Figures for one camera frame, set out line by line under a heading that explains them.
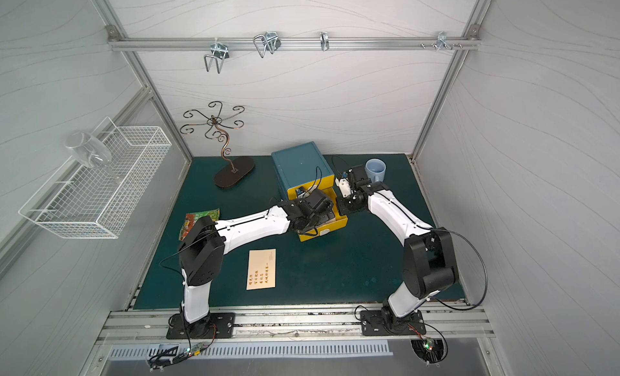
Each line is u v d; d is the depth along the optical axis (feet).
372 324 2.41
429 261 1.47
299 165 2.91
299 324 2.46
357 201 2.12
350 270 2.74
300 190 2.68
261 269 2.76
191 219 3.13
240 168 3.77
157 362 2.21
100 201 2.20
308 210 2.20
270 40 2.46
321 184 3.05
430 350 2.36
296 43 2.57
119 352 2.30
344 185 2.69
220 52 2.57
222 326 2.41
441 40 2.50
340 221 2.70
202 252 1.57
